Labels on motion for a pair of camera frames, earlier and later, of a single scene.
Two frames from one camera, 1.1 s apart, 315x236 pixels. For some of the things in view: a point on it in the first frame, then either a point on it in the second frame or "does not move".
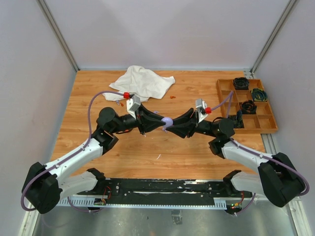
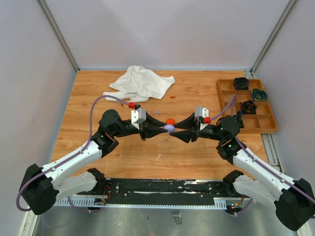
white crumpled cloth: x=140 y=82 does not move
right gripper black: x=187 y=130 -> x=191 y=132
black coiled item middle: x=248 y=107 does not move
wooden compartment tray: x=258 y=118 does not move
